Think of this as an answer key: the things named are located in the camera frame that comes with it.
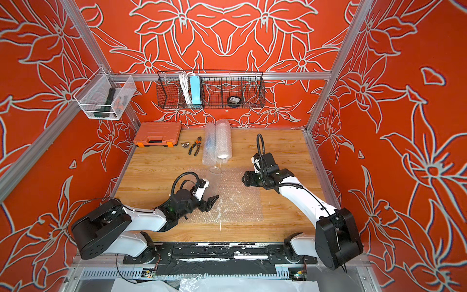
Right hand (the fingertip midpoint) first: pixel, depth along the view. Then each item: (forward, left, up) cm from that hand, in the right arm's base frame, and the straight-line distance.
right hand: (244, 179), depth 83 cm
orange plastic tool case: (+37, +56, -9) cm, 68 cm away
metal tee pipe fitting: (+29, +36, -9) cm, 47 cm away
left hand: (-4, +14, -5) cm, 16 cm away
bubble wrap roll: (+28, +12, -3) cm, 30 cm away
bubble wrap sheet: (-7, +4, -12) cm, 14 cm away
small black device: (+38, +6, +17) cm, 42 cm away
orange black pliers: (+31, +28, -9) cm, 42 cm away
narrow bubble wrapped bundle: (+24, +20, -5) cm, 31 cm away
